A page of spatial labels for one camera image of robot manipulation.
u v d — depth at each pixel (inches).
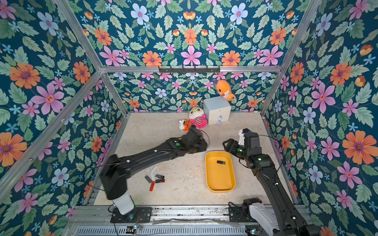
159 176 33.9
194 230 27.7
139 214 28.9
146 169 20.5
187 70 36.7
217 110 40.7
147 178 33.4
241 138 27.1
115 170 19.8
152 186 32.9
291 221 15.3
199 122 42.3
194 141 24.5
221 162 36.0
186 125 41.6
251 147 22.2
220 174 34.8
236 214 28.8
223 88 37.7
